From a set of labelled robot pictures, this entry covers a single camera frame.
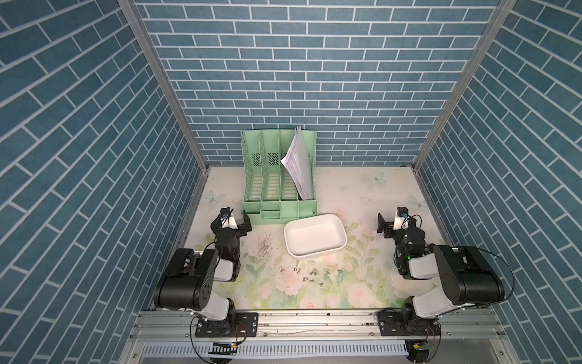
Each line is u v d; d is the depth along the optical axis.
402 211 0.77
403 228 0.77
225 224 0.76
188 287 0.45
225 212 0.75
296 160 0.88
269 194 1.09
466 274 0.46
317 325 0.75
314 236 0.93
